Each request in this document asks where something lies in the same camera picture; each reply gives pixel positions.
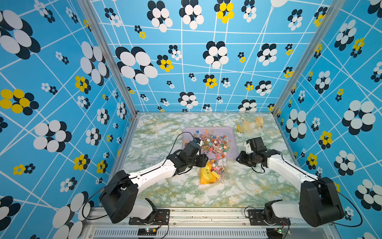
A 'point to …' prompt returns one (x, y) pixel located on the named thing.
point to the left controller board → (146, 231)
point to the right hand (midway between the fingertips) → (240, 159)
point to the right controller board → (274, 233)
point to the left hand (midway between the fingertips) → (207, 157)
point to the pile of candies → (213, 143)
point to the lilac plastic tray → (229, 132)
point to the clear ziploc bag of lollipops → (260, 121)
